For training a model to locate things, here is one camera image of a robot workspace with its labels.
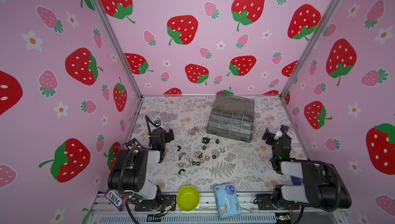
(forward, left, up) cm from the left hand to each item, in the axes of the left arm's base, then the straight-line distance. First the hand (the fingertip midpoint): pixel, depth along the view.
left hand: (162, 129), depth 95 cm
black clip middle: (-9, -11, -6) cm, 16 cm away
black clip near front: (-23, -13, -6) cm, 27 cm away
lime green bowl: (-37, -19, -6) cm, 42 cm away
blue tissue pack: (-39, -37, +1) cm, 54 cm away
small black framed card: (-8, +17, -4) cm, 19 cm away
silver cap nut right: (-11, -38, -6) cm, 40 cm away
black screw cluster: (-4, -28, -5) cm, 28 cm away
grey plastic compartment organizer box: (+19, -48, -11) cm, 53 cm away
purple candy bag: (-38, +16, -4) cm, 41 cm away
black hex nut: (-19, -21, -6) cm, 28 cm away
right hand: (-3, -69, +5) cm, 69 cm away
